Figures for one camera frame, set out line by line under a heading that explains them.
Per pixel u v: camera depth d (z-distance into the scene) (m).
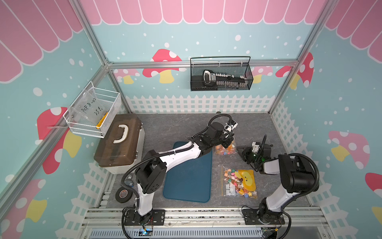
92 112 0.70
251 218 0.74
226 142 0.73
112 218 0.76
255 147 0.89
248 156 0.87
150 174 0.48
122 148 0.91
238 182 0.84
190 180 0.85
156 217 0.74
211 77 0.89
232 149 0.91
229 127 0.69
